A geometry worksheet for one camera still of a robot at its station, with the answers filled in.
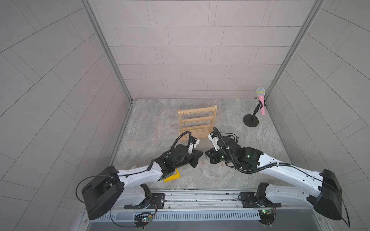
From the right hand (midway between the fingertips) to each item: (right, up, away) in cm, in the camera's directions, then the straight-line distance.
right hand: (205, 155), depth 74 cm
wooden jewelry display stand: (-2, +16, +9) cm, 19 cm away
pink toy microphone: (+34, +34, +12) cm, 50 cm away
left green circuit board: (-30, -27, -8) cm, 41 cm away
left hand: (0, 0, +4) cm, 4 cm away
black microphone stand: (+36, +16, +29) cm, 49 cm away
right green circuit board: (+30, -28, -4) cm, 41 cm away
